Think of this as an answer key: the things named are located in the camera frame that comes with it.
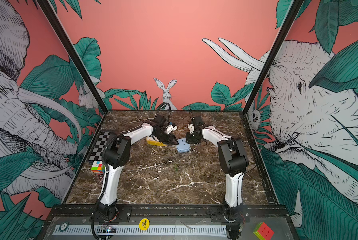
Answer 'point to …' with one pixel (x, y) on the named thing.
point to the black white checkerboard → (96, 154)
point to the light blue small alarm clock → (182, 146)
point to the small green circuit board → (107, 229)
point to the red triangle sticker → (100, 176)
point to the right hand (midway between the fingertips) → (185, 138)
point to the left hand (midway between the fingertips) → (177, 141)
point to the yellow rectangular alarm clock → (151, 140)
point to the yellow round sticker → (144, 224)
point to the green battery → (176, 169)
